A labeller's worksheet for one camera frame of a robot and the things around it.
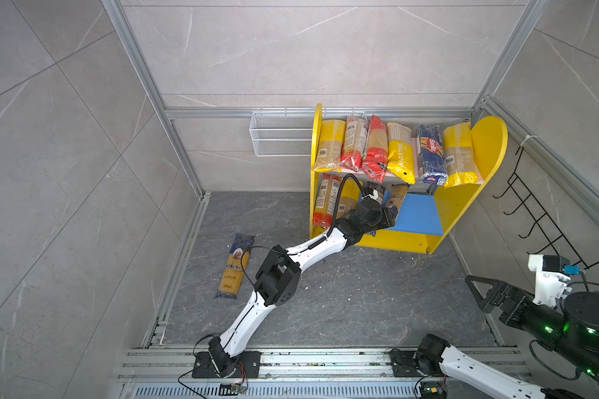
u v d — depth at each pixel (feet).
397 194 3.07
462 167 2.18
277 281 1.86
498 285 1.40
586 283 1.28
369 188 3.28
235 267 3.02
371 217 2.30
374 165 2.17
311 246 1.96
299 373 2.39
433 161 2.21
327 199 3.09
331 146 2.40
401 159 2.25
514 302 1.35
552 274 1.36
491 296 1.41
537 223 2.25
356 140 2.37
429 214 3.11
